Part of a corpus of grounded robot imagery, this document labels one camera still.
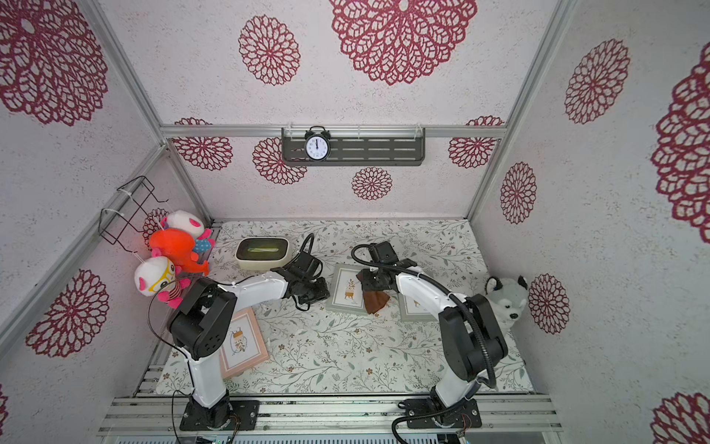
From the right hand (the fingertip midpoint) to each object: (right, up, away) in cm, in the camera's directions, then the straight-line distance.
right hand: (364, 278), depth 91 cm
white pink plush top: (-63, +20, +3) cm, 66 cm away
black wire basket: (-67, +21, -13) cm, 72 cm away
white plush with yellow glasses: (-60, +2, -12) cm, 61 cm away
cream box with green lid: (-38, +8, +13) cm, 41 cm away
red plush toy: (-62, +11, 0) cm, 63 cm away
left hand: (-12, -6, +4) cm, 14 cm away
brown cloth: (+3, -6, -6) cm, 9 cm away
